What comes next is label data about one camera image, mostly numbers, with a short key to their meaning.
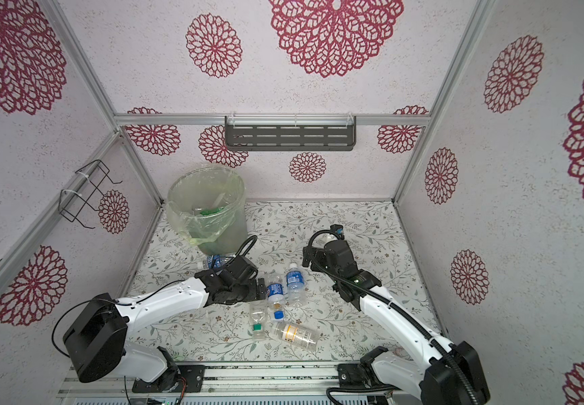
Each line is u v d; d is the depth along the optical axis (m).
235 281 0.65
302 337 0.77
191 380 0.74
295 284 0.88
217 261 0.94
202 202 1.00
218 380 0.75
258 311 0.85
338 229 0.70
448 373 0.39
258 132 0.95
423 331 0.44
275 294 0.85
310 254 0.62
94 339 0.42
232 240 0.97
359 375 0.65
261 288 0.77
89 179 0.79
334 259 0.61
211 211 0.80
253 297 0.75
